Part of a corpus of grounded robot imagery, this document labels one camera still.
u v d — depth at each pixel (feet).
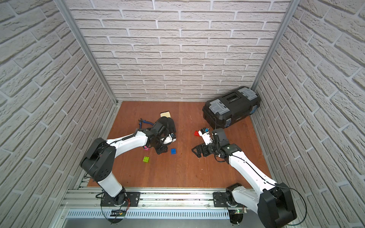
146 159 2.86
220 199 2.43
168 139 2.68
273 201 1.28
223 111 2.99
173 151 2.94
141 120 3.49
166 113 3.62
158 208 2.33
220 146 2.05
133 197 2.44
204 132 2.38
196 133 3.27
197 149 2.33
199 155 2.36
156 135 2.37
